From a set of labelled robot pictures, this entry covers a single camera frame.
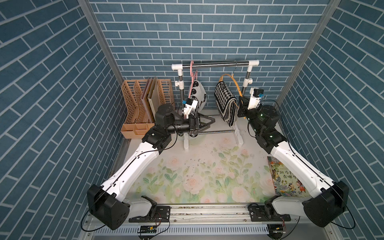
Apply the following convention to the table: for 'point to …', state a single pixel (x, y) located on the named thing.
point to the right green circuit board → (276, 228)
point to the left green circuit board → (148, 229)
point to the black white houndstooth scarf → (226, 103)
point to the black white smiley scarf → (198, 93)
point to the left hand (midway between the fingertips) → (215, 127)
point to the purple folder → (143, 95)
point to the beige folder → (154, 101)
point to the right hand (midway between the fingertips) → (243, 97)
